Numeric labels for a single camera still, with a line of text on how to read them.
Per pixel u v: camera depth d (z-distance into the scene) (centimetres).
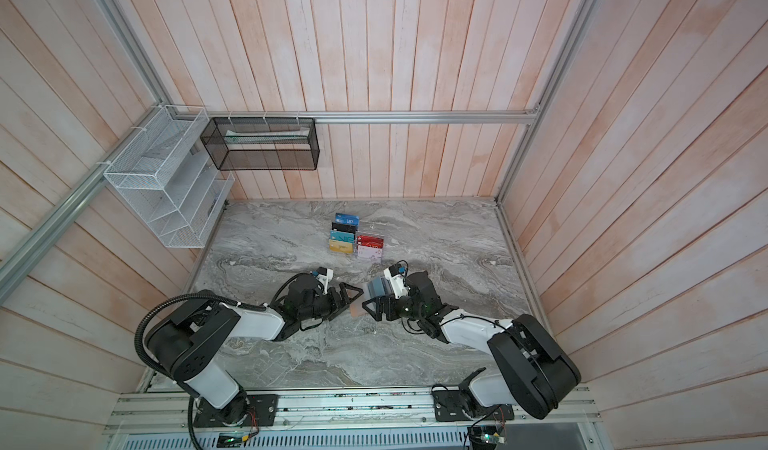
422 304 69
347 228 101
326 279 86
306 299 72
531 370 43
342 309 79
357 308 82
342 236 101
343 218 102
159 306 45
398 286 79
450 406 73
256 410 73
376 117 97
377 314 76
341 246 103
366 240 101
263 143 104
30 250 54
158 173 69
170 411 75
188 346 46
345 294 80
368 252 101
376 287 93
